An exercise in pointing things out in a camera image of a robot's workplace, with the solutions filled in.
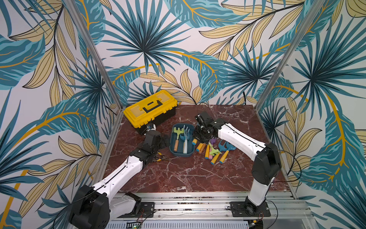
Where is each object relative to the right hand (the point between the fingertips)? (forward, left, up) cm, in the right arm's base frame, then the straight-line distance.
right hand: (192, 136), depth 86 cm
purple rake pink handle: (+4, -15, -12) cm, 20 cm away
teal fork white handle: (+8, +3, -11) cm, 14 cm away
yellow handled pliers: (-7, +18, -13) cm, 23 cm away
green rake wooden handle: (+12, +9, -10) cm, 18 cm away
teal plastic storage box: (-4, +8, -12) cm, 15 cm away
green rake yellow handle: (-5, -15, -11) cm, 20 cm away
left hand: (-2, +19, +1) cm, 19 cm away
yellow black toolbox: (+23, +22, +4) cm, 32 cm away
